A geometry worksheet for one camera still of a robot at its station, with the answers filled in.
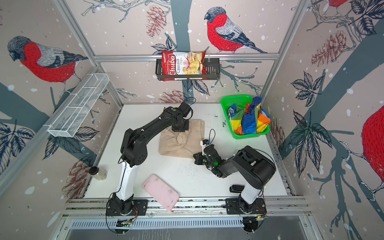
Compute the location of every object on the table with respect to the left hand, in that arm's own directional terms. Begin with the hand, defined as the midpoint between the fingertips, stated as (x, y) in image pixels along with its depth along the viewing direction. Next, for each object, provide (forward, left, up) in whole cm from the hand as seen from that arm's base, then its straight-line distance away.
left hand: (185, 129), depth 93 cm
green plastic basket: (+29, -33, -2) cm, 44 cm away
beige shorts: (-8, +1, -5) cm, 10 cm away
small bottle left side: (-26, +46, -2) cm, 53 cm away
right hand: (-15, -4, -9) cm, 18 cm away
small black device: (-33, -28, -7) cm, 44 cm away
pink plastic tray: (-35, +12, -7) cm, 37 cm away
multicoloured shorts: (+5, -43, +3) cm, 43 cm away
